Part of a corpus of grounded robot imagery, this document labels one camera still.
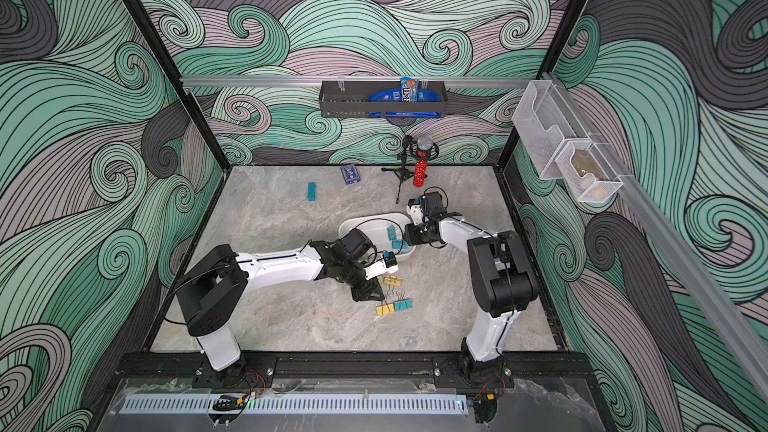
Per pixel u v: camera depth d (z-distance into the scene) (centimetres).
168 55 88
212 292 46
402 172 110
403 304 83
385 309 82
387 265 74
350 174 117
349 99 95
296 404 70
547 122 78
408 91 90
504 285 48
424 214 80
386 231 100
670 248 51
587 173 64
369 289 73
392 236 98
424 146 91
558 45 85
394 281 87
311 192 113
